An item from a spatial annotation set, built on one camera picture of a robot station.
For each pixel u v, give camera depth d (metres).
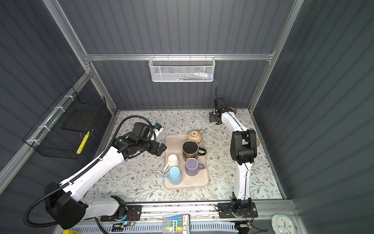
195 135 0.94
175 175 0.77
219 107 0.80
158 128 0.69
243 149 0.57
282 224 0.69
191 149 0.85
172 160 0.82
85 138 0.70
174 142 1.02
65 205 0.38
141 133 0.60
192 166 0.81
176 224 0.69
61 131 0.71
